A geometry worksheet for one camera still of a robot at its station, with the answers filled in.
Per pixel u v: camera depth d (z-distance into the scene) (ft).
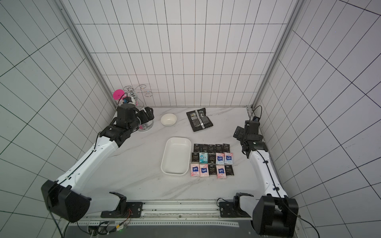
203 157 2.93
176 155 2.95
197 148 3.10
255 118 2.29
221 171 2.73
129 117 1.84
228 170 2.78
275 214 1.27
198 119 3.60
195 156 2.95
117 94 2.88
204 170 2.75
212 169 2.79
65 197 1.23
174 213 2.38
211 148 3.04
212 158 2.94
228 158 2.89
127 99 2.15
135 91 2.91
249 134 1.99
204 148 3.09
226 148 3.04
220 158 2.90
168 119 3.50
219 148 3.03
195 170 2.75
